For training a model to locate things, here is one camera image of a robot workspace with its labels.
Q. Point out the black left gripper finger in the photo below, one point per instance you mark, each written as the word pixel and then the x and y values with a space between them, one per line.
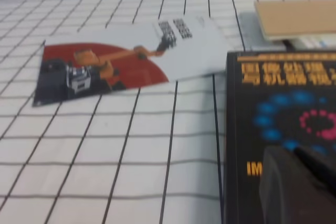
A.
pixel 297 186

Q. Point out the white robot arm book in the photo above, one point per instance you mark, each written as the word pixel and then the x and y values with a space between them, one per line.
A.
pixel 164 123

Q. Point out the black image processing textbook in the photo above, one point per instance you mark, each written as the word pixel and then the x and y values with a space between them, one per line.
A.
pixel 274 98

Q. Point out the brown kraft notebook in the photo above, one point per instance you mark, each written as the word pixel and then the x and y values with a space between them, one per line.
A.
pixel 281 20

